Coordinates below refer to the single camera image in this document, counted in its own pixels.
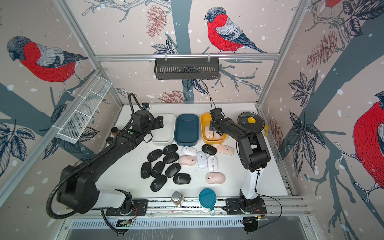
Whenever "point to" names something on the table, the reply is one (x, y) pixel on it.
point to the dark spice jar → (109, 139)
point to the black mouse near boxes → (209, 149)
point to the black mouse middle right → (172, 170)
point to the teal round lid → (207, 198)
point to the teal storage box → (186, 130)
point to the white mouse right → (212, 163)
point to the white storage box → (166, 135)
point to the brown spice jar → (114, 130)
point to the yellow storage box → (205, 118)
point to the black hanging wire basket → (186, 69)
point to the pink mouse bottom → (215, 177)
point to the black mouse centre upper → (170, 157)
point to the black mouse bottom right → (181, 178)
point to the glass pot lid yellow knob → (251, 113)
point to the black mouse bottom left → (158, 183)
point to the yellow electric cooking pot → (252, 123)
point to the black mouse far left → (146, 169)
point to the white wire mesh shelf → (73, 128)
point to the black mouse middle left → (158, 169)
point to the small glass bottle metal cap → (177, 198)
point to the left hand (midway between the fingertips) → (159, 114)
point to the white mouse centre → (202, 161)
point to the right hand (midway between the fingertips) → (217, 124)
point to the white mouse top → (189, 150)
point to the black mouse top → (169, 148)
